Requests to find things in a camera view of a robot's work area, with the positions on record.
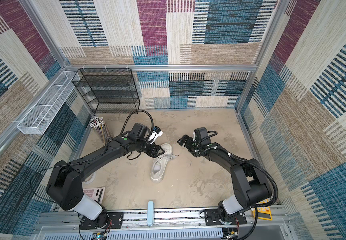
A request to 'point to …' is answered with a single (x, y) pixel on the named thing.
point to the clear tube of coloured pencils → (99, 125)
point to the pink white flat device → (97, 194)
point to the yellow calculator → (263, 213)
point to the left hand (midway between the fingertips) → (160, 147)
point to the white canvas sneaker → (160, 163)
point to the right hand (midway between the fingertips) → (182, 146)
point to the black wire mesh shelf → (108, 90)
